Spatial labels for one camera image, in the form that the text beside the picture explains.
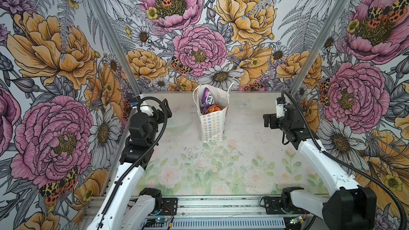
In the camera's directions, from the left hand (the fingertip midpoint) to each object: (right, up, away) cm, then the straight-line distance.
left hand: (159, 108), depth 71 cm
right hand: (+55, -6, +12) cm, 56 cm away
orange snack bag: (+25, 0, +14) cm, 28 cm away
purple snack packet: (+21, +4, +18) cm, 28 cm away
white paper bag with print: (+24, -9, +11) cm, 28 cm away
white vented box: (+24, -47, -6) cm, 53 cm away
